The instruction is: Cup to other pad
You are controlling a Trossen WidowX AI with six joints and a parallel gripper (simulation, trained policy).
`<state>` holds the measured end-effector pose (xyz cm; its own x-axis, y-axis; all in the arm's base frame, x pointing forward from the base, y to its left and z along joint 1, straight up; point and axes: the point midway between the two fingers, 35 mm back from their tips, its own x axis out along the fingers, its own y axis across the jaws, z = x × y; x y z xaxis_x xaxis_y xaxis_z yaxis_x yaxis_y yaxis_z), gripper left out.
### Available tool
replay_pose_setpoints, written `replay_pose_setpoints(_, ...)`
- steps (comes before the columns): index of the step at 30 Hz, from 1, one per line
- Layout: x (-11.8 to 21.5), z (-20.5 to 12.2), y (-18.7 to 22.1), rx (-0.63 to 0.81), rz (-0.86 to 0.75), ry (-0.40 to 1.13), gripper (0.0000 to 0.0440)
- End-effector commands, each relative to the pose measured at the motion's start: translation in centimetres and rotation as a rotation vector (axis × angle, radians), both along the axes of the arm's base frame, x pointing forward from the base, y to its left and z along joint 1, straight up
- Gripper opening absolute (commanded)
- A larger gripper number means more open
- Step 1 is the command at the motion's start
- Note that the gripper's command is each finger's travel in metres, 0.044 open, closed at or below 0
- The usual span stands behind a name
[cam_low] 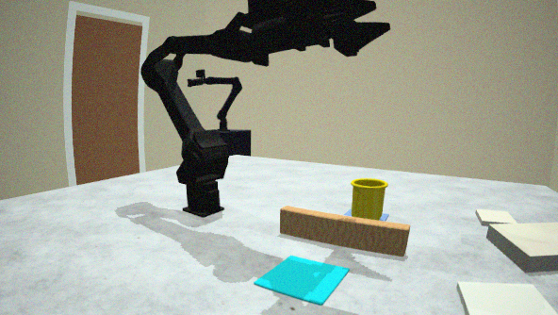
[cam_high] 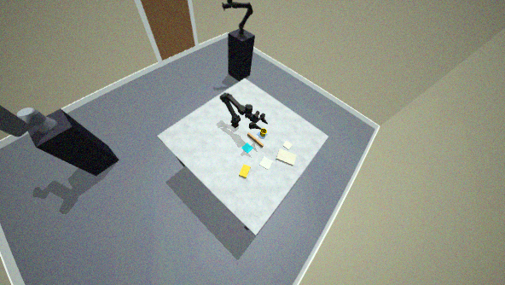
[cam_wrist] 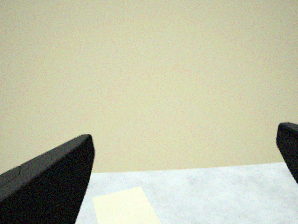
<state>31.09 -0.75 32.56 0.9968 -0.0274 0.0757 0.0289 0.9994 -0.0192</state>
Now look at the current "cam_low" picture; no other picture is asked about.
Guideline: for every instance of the cream flat square tile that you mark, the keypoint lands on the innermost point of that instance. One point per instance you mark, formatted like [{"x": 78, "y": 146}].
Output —
[{"x": 487, "y": 217}]

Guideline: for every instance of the brown wooden bar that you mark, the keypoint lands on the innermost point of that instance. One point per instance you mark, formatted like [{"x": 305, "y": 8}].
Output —
[{"x": 345, "y": 231}]

